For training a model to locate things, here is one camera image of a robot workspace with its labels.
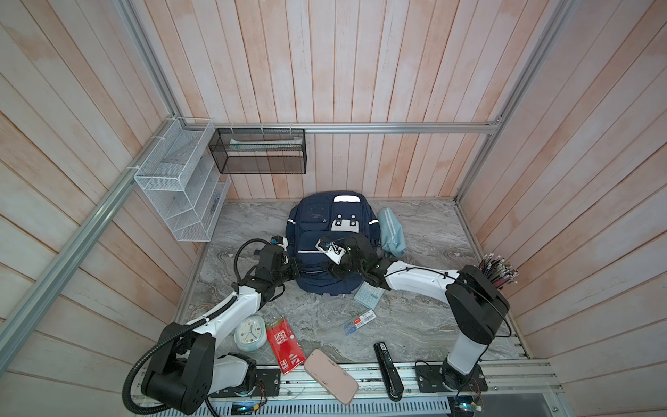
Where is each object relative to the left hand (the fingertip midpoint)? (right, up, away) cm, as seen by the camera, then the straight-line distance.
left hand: (301, 266), depth 87 cm
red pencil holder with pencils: (+61, 0, -10) cm, 62 cm away
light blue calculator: (+23, -10, +3) cm, 26 cm away
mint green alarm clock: (-15, -20, -7) cm, 26 cm away
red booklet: (-3, -26, -7) cm, 27 cm away
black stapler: (+28, -30, -15) cm, 43 cm away
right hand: (+8, +4, +1) cm, 9 cm away
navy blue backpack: (+5, +19, +17) cm, 26 cm away
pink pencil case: (+10, -29, -14) cm, 34 cm away
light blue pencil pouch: (+35, +11, +16) cm, 40 cm away
